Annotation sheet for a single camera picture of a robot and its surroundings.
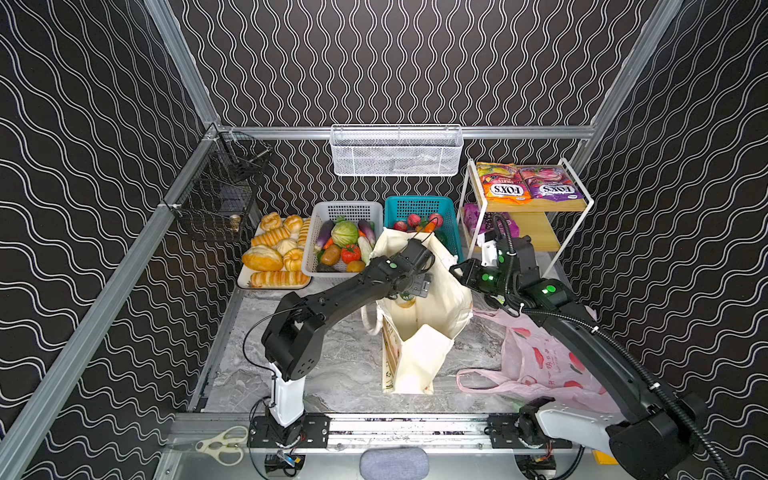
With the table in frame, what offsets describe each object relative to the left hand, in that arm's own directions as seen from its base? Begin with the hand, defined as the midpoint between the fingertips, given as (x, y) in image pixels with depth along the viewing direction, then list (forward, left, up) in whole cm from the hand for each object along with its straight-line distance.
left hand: (422, 281), depth 86 cm
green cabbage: (+24, +26, -4) cm, 36 cm away
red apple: (+37, -9, -9) cm, 39 cm away
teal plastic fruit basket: (+40, +7, -6) cm, 41 cm away
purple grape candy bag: (+16, -21, +9) cm, 28 cm away
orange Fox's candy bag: (+18, -21, +21) cm, 35 cm away
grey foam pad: (-42, +7, -12) cm, 45 cm away
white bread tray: (+8, +43, -9) cm, 45 cm away
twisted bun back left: (+33, +57, -8) cm, 66 cm away
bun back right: (+32, +48, -8) cm, 58 cm away
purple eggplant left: (+26, +35, -7) cm, 44 cm away
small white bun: (+21, +49, -8) cm, 54 cm away
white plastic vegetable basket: (+34, +37, -4) cm, 50 cm away
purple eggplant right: (+27, +19, -6) cm, 33 cm away
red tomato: (+16, +24, -7) cm, 30 cm away
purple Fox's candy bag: (+19, -34, +20) cm, 45 cm away
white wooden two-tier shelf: (+41, -54, -15) cm, 69 cm away
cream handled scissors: (-40, +48, -13) cm, 64 cm away
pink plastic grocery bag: (-18, -31, -12) cm, 38 cm away
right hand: (-3, -7, +10) cm, 13 cm away
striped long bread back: (+24, +55, -8) cm, 61 cm away
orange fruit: (+31, -4, -8) cm, 32 cm away
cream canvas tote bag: (-23, +3, +14) cm, 26 cm away
